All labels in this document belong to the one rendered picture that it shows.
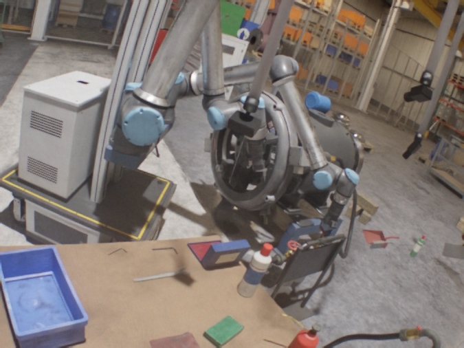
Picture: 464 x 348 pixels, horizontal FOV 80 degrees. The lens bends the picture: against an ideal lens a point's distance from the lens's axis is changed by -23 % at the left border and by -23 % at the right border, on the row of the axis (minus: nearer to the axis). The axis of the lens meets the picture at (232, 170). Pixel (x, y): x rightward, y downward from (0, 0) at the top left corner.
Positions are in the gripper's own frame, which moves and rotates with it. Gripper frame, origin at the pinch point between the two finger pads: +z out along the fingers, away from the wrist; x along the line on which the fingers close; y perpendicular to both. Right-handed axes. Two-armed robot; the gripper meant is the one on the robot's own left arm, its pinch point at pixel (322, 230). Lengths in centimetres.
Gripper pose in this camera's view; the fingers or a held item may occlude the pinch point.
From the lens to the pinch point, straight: 191.4
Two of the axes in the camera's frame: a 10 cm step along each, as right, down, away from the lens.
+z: -3.1, 8.7, 3.8
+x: 9.5, 2.5, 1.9
